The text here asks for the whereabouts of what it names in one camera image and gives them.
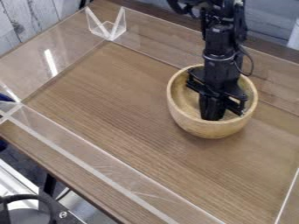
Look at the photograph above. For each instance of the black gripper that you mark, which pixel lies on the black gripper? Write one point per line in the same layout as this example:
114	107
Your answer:
215	82

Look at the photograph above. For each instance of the light wooden bowl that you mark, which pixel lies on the light wooden bowl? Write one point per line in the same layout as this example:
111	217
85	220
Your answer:
183	106

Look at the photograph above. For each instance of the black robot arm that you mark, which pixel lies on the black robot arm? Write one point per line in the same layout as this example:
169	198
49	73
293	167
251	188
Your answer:
223	26

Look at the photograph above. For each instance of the black table leg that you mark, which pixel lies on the black table leg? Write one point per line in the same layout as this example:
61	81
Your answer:
50	185

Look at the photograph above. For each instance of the clear acrylic tray wall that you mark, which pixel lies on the clear acrylic tray wall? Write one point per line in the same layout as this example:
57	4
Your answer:
87	114

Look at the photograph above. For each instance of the grey metal bracket with screw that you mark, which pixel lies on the grey metal bracket with screw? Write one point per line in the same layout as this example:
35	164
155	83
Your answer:
55	213

